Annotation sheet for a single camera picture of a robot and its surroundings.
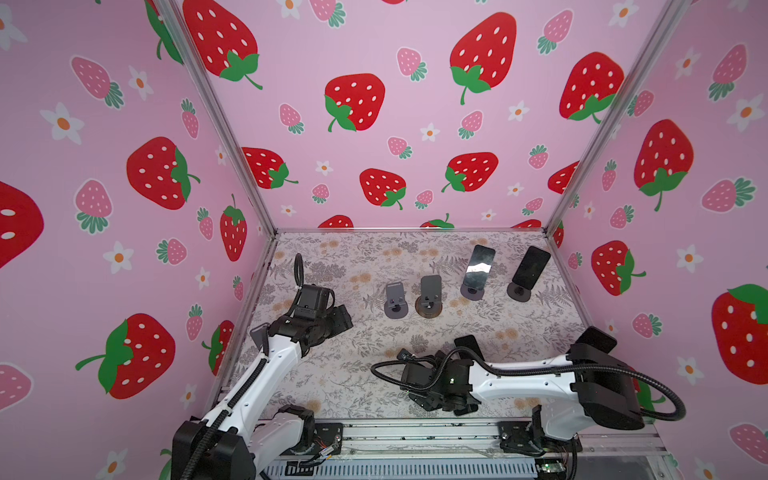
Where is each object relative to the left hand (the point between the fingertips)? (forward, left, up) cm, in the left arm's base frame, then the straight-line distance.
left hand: (342, 319), depth 83 cm
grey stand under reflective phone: (+16, -41, -10) cm, 45 cm away
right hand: (-13, -23, -8) cm, 28 cm away
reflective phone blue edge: (+19, -43, 0) cm, 47 cm away
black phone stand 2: (+19, -59, +1) cm, 62 cm away
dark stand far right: (+18, -58, -12) cm, 62 cm away
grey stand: (+10, -15, -9) cm, 20 cm away
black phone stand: (-1, -39, -12) cm, 40 cm away
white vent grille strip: (-34, -16, -12) cm, 39 cm away
